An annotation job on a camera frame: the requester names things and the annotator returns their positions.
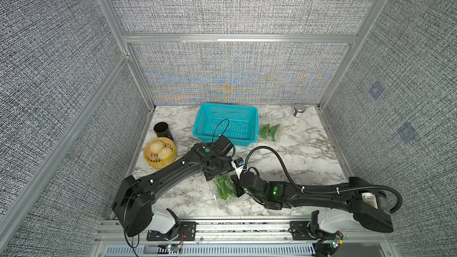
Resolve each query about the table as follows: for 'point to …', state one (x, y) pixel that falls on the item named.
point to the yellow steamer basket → (152, 160)
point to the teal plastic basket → (239, 124)
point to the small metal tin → (299, 110)
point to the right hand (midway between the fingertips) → (229, 175)
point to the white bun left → (156, 146)
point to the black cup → (162, 130)
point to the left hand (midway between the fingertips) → (230, 170)
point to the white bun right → (164, 153)
